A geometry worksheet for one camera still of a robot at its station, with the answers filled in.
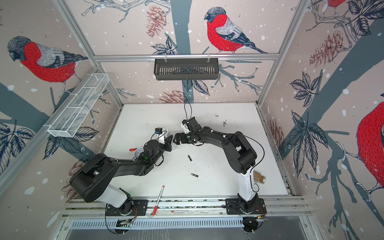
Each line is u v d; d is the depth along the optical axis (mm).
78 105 781
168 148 797
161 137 790
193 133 748
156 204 744
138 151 904
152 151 681
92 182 443
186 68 1065
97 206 761
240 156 511
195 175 837
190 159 901
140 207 730
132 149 941
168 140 830
